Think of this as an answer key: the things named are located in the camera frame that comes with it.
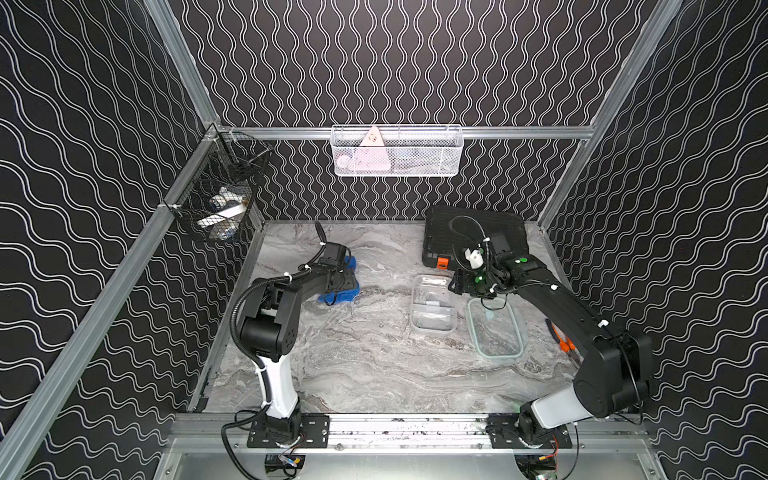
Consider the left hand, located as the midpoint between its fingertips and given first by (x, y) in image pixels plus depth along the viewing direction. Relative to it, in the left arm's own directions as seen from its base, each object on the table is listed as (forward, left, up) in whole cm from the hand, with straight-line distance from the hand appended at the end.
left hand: (343, 277), depth 100 cm
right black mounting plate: (-42, -46, -1) cm, 62 cm away
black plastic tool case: (-5, -30, +30) cm, 43 cm away
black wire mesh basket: (+27, +40, +25) cm, 54 cm away
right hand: (-8, -36, +11) cm, 38 cm away
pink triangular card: (+23, -8, +33) cm, 41 cm away
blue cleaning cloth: (-5, -3, -3) cm, 7 cm away
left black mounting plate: (-45, 0, -2) cm, 45 cm away
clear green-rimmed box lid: (-14, -49, -3) cm, 51 cm away
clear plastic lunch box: (-7, -30, -4) cm, 31 cm away
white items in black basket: (+1, +29, +28) cm, 40 cm away
